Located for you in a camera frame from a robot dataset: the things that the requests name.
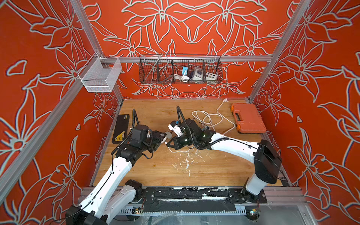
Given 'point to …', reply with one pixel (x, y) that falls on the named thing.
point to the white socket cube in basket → (211, 76)
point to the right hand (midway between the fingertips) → (164, 146)
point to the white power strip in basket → (198, 74)
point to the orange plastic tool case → (247, 118)
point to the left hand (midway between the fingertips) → (165, 136)
